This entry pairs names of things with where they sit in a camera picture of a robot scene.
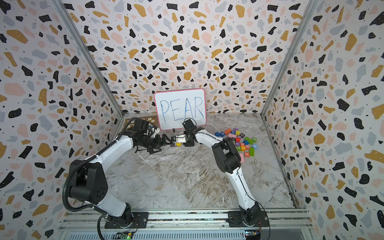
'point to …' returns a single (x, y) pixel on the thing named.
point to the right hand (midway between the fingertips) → (186, 138)
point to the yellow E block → (178, 144)
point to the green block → (251, 141)
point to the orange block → (227, 131)
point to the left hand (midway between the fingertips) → (168, 145)
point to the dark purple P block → (172, 145)
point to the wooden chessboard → (152, 119)
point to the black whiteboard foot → (173, 130)
